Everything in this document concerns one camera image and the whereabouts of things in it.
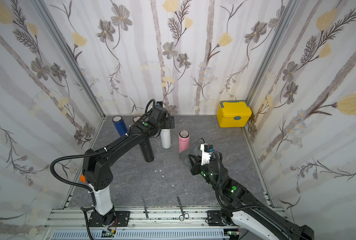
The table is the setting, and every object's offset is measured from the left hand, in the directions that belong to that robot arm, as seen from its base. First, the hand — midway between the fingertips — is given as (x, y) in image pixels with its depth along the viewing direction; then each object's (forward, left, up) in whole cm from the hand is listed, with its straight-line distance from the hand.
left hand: (168, 118), depth 86 cm
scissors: (-47, -8, -23) cm, 53 cm away
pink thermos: (-13, -9, -5) cm, 16 cm away
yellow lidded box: (+14, -45, -12) cm, 49 cm away
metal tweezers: (-43, +13, -25) cm, 51 cm away
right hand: (-26, -12, +1) cm, 29 cm away
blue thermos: (+2, +31, -8) cm, 32 cm away
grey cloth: (-24, -13, +3) cm, 28 cm away
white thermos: (-5, +2, -13) cm, 14 cm away
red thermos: (+3, +21, -3) cm, 21 cm away
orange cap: (-39, +29, +11) cm, 50 cm away
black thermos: (-14, +13, -13) cm, 24 cm away
